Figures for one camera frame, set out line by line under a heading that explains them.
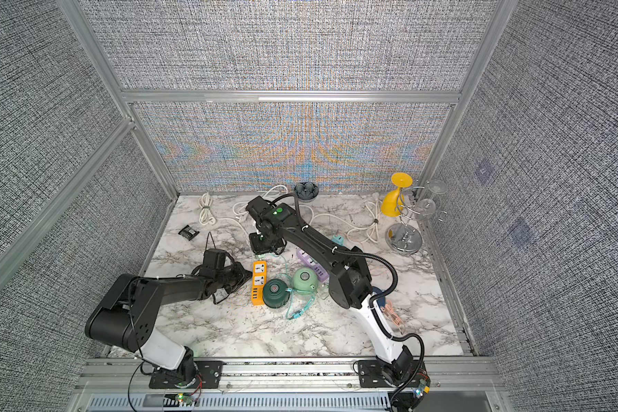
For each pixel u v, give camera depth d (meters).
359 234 1.06
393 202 0.95
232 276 0.83
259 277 0.90
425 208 0.97
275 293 0.78
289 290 0.80
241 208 1.14
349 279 0.55
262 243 0.77
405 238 1.03
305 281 0.82
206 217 1.10
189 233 1.04
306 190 1.17
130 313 0.46
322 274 0.90
